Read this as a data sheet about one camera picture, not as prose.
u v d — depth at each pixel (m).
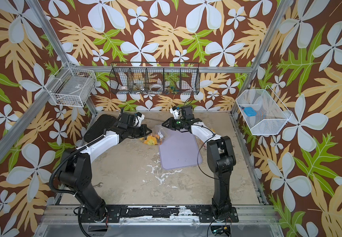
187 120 0.77
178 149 0.98
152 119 1.15
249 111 0.85
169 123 0.85
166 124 0.89
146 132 0.80
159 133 0.94
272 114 0.77
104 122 1.08
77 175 0.47
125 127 0.71
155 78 0.96
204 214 0.73
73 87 0.86
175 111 0.88
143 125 0.80
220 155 0.54
